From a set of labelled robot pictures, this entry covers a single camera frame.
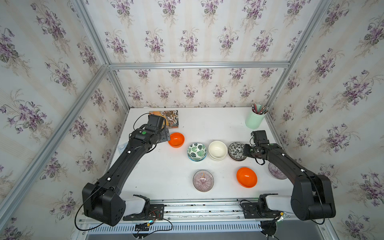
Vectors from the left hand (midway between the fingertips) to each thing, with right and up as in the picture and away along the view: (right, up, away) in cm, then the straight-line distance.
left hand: (162, 136), depth 80 cm
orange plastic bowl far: (+6, -4, +17) cm, 19 cm away
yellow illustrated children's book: (0, +12, +33) cm, 35 cm away
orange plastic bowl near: (+47, -23, +1) cm, 52 cm away
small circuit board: (-8, -43, -9) cm, 45 cm away
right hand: (+50, -10, +9) cm, 52 cm away
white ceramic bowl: (+32, -10, +11) cm, 35 cm away
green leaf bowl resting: (+19, -14, +10) cm, 26 cm away
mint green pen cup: (+60, +10, +21) cm, 64 cm away
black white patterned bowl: (+44, -11, +12) cm, 47 cm away
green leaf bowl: (+19, -11, +13) cm, 26 cm away
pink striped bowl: (+23, -25, +1) cm, 34 cm away
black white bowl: (+45, -14, +10) cm, 48 cm away
